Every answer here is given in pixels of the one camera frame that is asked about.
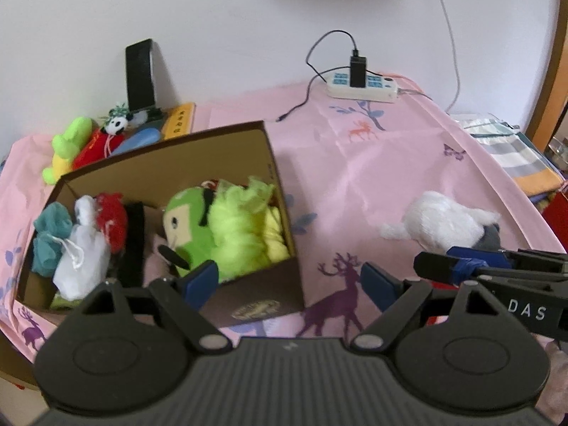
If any white plush toy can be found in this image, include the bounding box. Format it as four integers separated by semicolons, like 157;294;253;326
378;191;502;254

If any yellow soft cloth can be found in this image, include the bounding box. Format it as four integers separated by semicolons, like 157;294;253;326
263;206;290;263

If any green round-faced plush doll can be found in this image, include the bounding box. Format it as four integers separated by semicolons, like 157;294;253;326
163;187;215;277

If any lime green mesh puff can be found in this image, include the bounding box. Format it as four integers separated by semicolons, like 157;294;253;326
208;177;274;283

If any red fluffy pompom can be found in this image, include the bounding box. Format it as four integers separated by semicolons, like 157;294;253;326
95;192;127;254

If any striped folded cloth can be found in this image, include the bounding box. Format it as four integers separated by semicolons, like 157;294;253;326
450;113;565;197

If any white mesh bath puff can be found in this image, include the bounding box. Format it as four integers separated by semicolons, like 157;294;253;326
53;195;111;301

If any pink deer-print tablecloth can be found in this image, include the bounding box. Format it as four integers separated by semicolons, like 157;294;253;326
1;87;562;358

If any brown cardboard box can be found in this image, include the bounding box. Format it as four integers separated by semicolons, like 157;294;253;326
17;122;304;327

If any blue glasses case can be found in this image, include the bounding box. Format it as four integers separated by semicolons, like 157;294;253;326
111;128;162;157

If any teal mesh bath puff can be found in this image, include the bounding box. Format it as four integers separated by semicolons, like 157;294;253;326
32;202;73;278

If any yellow book with characters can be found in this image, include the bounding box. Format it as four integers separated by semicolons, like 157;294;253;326
161;102;196;141

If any red plush pouch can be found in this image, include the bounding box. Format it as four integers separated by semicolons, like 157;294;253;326
72;128;125;170

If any small panda plush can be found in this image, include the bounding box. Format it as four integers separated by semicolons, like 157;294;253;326
101;104;148;136

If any green frog plush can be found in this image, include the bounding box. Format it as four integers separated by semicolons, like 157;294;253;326
42;116;94;186

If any white power strip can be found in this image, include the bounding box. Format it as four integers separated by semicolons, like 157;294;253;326
326;70;401;104

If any black plug-in charger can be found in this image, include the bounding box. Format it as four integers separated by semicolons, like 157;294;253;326
349;48;367;88

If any black phone on stand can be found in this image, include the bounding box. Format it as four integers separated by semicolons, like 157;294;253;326
125;39;162;121

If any wooden door frame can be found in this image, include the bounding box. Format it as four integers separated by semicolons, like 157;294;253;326
526;0;567;152

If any black charger cable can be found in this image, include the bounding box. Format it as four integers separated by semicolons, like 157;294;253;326
275;29;383;123

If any white wall cable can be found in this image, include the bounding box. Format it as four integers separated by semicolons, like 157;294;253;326
430;0;463;115

